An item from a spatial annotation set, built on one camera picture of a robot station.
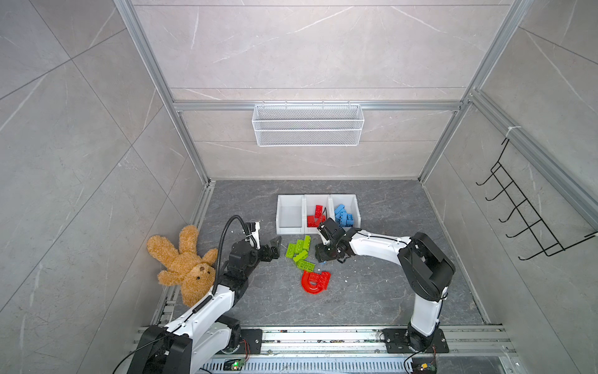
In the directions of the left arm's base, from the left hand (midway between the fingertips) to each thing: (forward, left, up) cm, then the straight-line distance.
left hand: (269, 232), depth 84 cm
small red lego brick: (+12, -17, -13) cm, 24 cm away
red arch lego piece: (-15, -17, -12) cm, 26 cm away
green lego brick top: (+2, -14, -11) cm, 18 cm away
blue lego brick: (+14, -30, -9) cm, 34 cm away
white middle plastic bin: (+24, -17, -13) cm, 32 cm away
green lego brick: (-2, -8, -13) cm, 15 cm away
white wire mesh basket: (+45, -16, +16) cm, 50 cm away
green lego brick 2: (-8, -13, -12) cm, 20 cm away
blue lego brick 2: (+10, -33, -9) cm, 36 cm away
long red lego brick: (+17, -21, -12) cm, 29 cm away
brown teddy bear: (-14, +25, -4) cm, 29 cm away
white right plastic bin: (+19, -36, -10) cm, 42 cm away
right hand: (-2, -20, -13) cm, 24 cm away
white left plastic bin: (+16, -7, -14) cm, 23 cm away
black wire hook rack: (-10, -80, +18) cm, 82 cm away
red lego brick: (-15, -20, -10) cm, 27 cm away
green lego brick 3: (-5, -12, -11) cm, 17 cm away
